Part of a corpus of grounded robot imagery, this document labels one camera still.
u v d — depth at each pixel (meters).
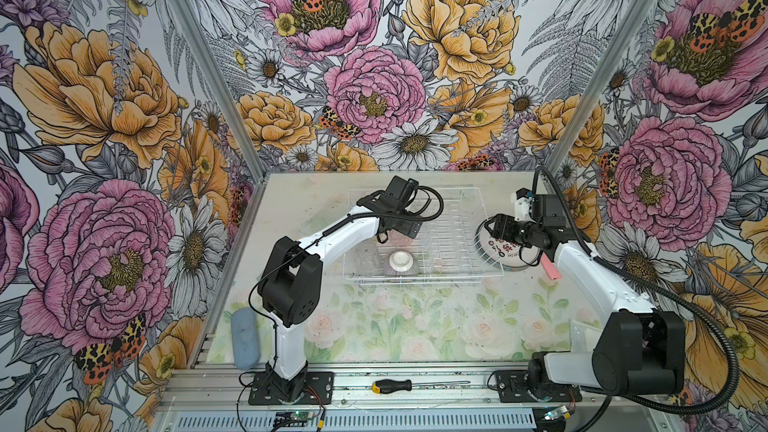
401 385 0.73
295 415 0.71
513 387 0.74
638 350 0.42
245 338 0.79
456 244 0.97
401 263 0.89
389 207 0.68
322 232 0.54
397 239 0.80
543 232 0.65
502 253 0.96
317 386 0.75
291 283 0.49
